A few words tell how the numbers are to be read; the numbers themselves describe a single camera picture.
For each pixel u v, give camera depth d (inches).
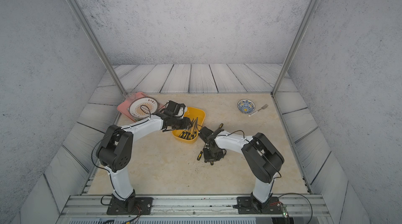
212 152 29.8
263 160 18.4
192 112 41.6
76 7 30.6
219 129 27.4
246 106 43.7
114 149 19.7
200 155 34.9
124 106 43.8
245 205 28.4
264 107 44.2
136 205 28.2
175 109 30.4
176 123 31.6
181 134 38.0
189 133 38.8
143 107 44.0
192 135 38.2
